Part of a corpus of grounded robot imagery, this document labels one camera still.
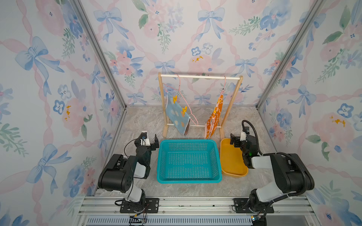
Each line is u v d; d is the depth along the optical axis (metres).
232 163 0.90
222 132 1.03
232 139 0.86
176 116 0.98
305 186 0.43
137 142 0.81
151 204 0.75
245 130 0.78
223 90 1.13
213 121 1.00
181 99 1.19
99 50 0.85
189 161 0.90
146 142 0.77
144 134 0.76
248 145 0.73
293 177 0.45
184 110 0.84
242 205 0.73
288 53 0.86
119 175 0.46
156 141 0.84
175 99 0.90
